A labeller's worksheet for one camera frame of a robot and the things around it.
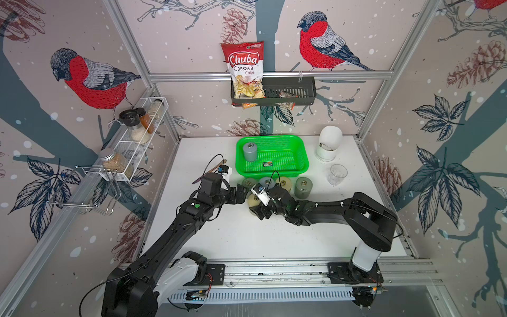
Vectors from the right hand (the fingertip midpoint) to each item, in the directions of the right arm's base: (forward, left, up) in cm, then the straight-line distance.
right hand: (255, 200), depth 87 cm
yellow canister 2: (-1, +1, +2) cm, 3 cm away
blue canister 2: (+7, -4, +5) cm, 10 cm away
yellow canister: (+8, -13, +3) cm, 16 cm away
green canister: (+7, +3, +3) cm, 9 cm away
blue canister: (+28, +4, +2) cm, 29 cm away
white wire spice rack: (+7, +48, +25) cm, 55 cm away
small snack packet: (+36, -15, +26) cm, 47 cm away
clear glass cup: (+18, -41, -4) cm, 45 cm away
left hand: (+1, +5, +11) cm, 12 cm away
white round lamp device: (+34, -38, +6) cm, 52 cm away
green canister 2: (+7, -22, +2) cm, 23 cm away
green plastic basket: (+31, -11, -5) cm, 33 cm away
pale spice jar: (+28, +45, +29) cm, 60 cm away
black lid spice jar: (+12, +46, +30) cm, 56 cm away
